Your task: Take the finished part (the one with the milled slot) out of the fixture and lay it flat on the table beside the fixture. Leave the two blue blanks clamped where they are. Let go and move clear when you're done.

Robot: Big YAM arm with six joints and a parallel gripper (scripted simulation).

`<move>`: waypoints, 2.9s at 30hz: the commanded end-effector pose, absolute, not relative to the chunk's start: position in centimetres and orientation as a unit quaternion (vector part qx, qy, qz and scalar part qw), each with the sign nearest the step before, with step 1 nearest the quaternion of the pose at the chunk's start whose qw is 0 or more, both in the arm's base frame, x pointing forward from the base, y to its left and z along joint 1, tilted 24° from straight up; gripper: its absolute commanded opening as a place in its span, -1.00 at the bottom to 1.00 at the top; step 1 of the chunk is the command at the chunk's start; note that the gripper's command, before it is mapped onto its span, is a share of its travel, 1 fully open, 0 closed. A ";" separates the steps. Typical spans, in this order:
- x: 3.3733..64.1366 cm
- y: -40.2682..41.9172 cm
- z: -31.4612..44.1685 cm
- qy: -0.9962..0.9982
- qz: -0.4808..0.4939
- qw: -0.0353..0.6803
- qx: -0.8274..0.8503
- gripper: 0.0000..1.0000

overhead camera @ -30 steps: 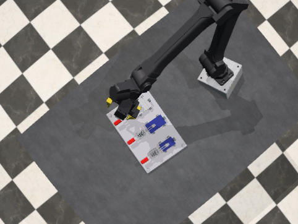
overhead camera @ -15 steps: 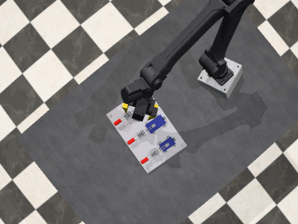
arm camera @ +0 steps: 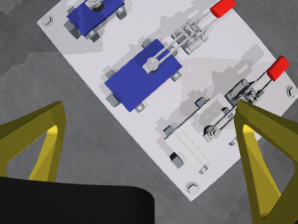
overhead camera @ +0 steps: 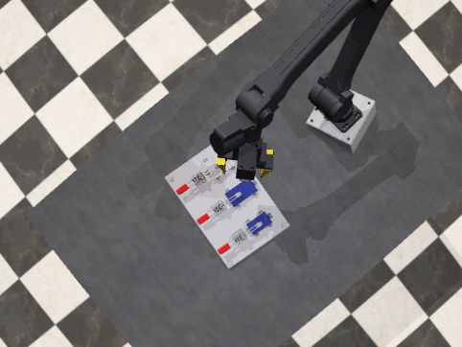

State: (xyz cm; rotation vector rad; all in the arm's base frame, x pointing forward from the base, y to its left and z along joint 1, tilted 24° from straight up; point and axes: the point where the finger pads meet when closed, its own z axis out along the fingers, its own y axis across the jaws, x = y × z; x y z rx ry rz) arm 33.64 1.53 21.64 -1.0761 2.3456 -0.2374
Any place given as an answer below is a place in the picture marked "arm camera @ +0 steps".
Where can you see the blue rectangular block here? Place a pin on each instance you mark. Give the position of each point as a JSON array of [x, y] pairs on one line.
[[132, 85], [86, 20]]

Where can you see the white rectangular block with slot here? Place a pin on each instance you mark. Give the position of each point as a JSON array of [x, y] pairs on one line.
[[187, 139]]

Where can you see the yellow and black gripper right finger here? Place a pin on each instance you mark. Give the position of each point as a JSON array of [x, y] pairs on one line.
[[262, 190]]

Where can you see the light grey fixture plate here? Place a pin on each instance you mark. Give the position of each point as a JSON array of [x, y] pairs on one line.
[[231, 53]]

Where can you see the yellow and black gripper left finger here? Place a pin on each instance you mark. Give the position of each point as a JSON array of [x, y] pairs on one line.
[[18, 134]]

